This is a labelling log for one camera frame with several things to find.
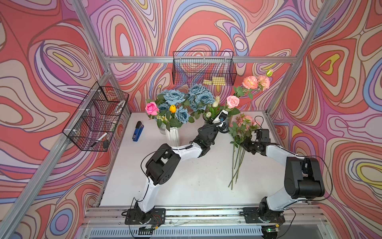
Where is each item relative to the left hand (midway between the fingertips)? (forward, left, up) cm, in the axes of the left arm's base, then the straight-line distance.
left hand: (223, 111), depth 81 cm
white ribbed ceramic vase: (-8, +29, -14) cm, 33 cm away
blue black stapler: (+8, +57, -28) cm, 64 cm away
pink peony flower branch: (+3, -16, -21) cm, 26 cm away
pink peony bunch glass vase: (+5, -17, -19) cm, 26 cm away
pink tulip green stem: (-22, -9, -29) cm, 37 cm away
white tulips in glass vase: (+4, +5, -3) cm, 8 cm away
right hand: (-7, -14, -24) cm, 29 cm away
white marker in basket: (-14, +63, -4) cm, 64 cm away
